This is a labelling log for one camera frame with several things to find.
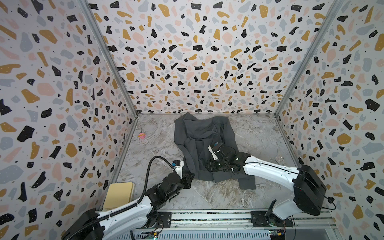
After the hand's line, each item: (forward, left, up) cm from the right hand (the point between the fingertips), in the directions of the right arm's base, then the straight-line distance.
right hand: (204, 164), depth 81 cm
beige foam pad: (-13, +46, -10) cm, 49 cm away
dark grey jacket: (+26, +8, -10) cm, 29 cm away
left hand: (-5, +4, -1) cm, 7 cm away
